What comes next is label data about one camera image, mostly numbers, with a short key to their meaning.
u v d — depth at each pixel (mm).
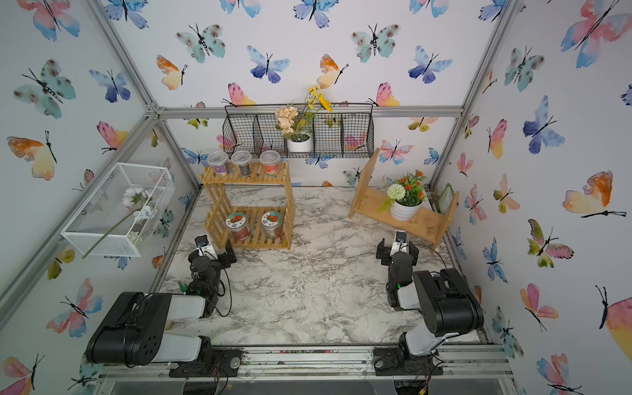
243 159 827
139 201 742
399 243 772
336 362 754
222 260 809
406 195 887
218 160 825
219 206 984
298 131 875
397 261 715
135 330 439
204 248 754
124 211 751
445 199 1133
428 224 977
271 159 825
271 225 934
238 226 934
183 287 881
